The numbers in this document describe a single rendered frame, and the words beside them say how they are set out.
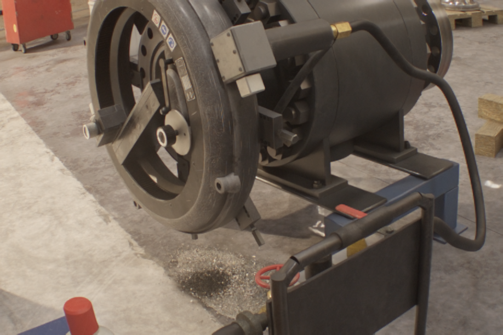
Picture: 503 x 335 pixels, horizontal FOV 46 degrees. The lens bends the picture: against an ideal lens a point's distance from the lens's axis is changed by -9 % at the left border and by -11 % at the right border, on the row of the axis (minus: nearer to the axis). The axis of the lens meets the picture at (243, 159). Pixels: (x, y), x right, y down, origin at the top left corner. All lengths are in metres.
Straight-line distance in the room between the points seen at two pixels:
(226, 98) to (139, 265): 0.89
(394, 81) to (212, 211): 0.70
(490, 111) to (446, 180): 0.98
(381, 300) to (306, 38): 0.62
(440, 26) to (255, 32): 1.00
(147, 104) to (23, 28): 5.38
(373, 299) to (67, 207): 1.77
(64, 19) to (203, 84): 5.77
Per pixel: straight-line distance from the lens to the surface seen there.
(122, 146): 1.86
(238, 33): 1.36
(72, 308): 0.68
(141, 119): 1.70
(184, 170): 1.87
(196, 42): 1.45
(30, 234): 2.55
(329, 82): 1.74
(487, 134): 2.84
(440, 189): 2.07
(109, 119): 1.83
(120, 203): 2.66
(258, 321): 1.04
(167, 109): 1.55
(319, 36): 1.50
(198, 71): 1.44
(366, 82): 1.85
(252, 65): 1.35
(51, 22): 7.09
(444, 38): 2.25
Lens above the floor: 1.05
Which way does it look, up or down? 21 degrees down
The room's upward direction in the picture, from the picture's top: 6 degrees counter-clockwise
